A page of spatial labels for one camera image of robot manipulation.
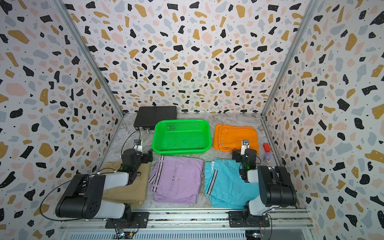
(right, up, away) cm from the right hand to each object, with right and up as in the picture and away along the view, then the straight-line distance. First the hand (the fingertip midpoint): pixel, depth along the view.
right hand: (243, 148), depth 95 cm
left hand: (-62, 0, -2) cm, 62 cm away
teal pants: (-14, -20, -11) cm, 27 cm away
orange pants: (-8, +5, +10) cm, 14 cm away
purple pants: (-41, -17, -9) cm, 45 cm away
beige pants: (-63, -23, -14) cm, 69 cm away
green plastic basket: (-41, +7, +13) cm, 44 cm away
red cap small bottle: (+16, -4, +2) cm, 17 cm away
